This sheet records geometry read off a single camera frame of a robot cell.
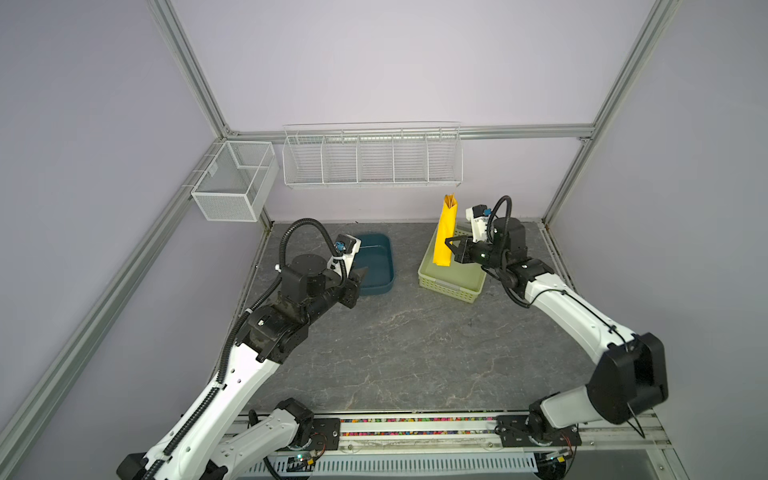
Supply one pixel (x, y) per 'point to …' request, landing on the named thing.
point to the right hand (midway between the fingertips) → (446, 242)
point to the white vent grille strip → (394, 463)
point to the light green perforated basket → (460, 281)
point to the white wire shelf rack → (373, 155)
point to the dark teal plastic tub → (375, 254)
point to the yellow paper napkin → (445, 233)
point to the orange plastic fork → (450, 200)
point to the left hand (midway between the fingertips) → (359, 270)
